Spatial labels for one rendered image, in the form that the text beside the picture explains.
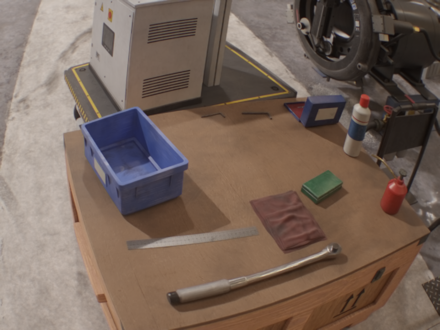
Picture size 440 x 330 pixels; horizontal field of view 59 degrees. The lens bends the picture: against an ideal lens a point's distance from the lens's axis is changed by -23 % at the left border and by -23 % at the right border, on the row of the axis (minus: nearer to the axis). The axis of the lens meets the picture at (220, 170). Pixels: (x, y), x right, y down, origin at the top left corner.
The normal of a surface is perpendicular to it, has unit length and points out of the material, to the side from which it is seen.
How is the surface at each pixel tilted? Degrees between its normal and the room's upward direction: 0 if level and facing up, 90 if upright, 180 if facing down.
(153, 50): 90
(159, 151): 90
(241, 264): 0
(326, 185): 0
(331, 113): 100
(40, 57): 0
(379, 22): 90
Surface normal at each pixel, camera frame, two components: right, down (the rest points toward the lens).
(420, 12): 0.35, -0.19
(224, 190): 0.12, -0.77
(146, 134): -0.81, 0.29
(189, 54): 0.52, 0.58
